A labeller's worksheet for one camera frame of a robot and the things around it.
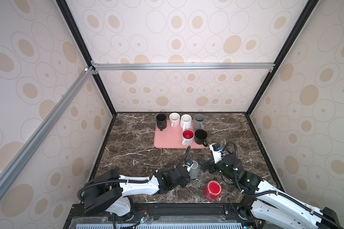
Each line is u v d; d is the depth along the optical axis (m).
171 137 1.03
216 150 0.65
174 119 1.03
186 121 1.03
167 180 0.62
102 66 0.90
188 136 1.00
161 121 1.03
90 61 0.87
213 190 0.73
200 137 0.95
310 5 0.68
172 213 0.75
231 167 0.56
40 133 0.55
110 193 0.42
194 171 0.80
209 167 0.67
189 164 0.70
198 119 1.03
